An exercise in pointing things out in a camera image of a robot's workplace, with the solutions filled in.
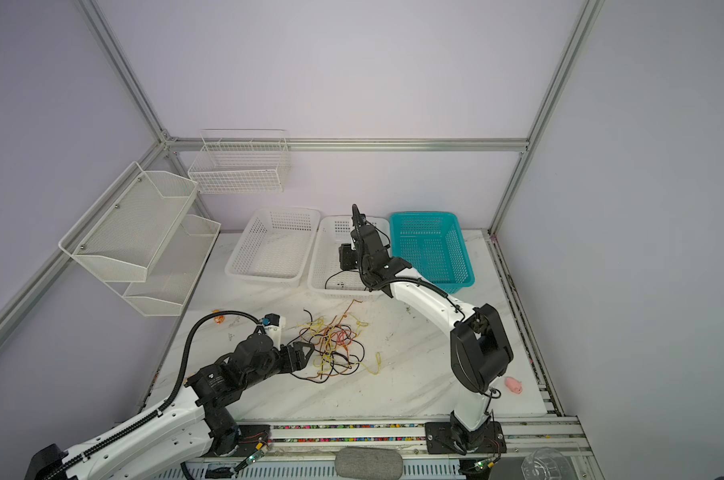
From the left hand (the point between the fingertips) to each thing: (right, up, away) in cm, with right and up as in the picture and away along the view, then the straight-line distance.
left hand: (303, 351), depth 79 cm
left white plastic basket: (-20, +30, +37) cm, 51 cm away
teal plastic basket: (+44, +30, +40) cm, 66 cm away
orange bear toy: (-16, +11, -13) cm, 23 cm away
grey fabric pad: (+16, -22, -11) cm, 30 cm away
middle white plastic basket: (+2, +18, +26) cm, 31 cm away
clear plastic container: (+60, -24, -9) cm, 65 cm away
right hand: (+10, +28, +6) cm, 30 cm away
